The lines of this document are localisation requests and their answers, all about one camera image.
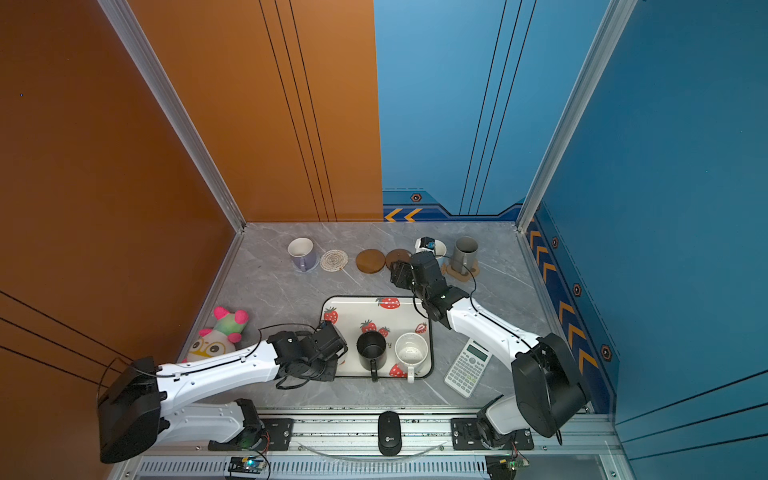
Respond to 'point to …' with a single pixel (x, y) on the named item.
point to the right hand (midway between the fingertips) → (396, 266)
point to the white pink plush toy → (222, 338)
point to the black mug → (372, 349)
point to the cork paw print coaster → (468, 277)
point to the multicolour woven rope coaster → (334, 260)
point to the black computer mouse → (389, 433)
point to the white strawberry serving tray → (391, 316)
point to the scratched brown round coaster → (397, 254)
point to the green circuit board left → (251, 464)
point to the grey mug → (464, 255)
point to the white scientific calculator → (470, 367)
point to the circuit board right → (504, 467)
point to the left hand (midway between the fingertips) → (334, 368)
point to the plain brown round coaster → (370, 261)
